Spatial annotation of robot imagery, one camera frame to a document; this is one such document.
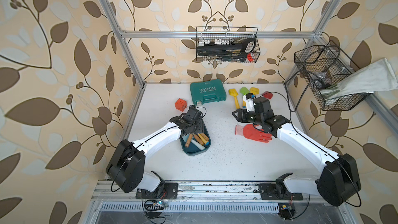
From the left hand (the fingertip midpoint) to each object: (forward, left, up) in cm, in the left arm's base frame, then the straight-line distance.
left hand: (199, 126), depth 86 cm
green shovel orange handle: (+36, -33, -9) cm, 49 cm away
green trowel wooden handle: (-5, +6, -8) cm, 11 cm away
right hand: (+5, -20, +7) cm, 22 cm away
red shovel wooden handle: (+32, -49, -9) cm, 59 cm away
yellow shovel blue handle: (+33, -24, -8) cm, 42 cm away
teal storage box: (-9, +4, -9) cm, 14 cm away
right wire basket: (+27, -67, +22) cm, 76 cm away
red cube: (+19, +13, -5) cm, 23 cm away
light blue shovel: (-6, +3, -9) cm, 11 cm away
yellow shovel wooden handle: (+36, -40, -9) cm, 54 cm away
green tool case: (+31, -5, -5) cm, 31 cm away
